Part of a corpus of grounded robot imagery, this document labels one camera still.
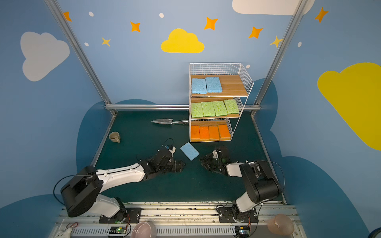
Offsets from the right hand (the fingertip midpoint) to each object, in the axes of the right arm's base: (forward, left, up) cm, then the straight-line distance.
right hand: (199, 159), depth 92 cm
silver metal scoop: (+32, +25, -2) cm, 41 cm away
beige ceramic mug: (+14, +60, 0) cm, 62 cm away
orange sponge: (+21, -17, -1) cm, 27 cm away
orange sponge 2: (+22, +4, -1) cm, 22 cm away
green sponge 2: (+23, -11, +23) cm, 34 cm away
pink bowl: (-38, +27, -6) cm, 47 cm away
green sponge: (+21, -4, +23) cm, 32 cm away
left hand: (-5, +12, +4) cm, 13 cm away
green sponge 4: (+25, -18, +23) cm, 38 cm away
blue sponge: (+7, +7, -3) cm, 10 cm away
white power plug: (-42, +61, 0) cm, 74 cm away
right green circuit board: (-36, -22, -5) cm, 42 cm away
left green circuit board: (-39, +39, -3) cm, 55 cm away
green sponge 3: (+20, +3, +23) cm, 31 cm away
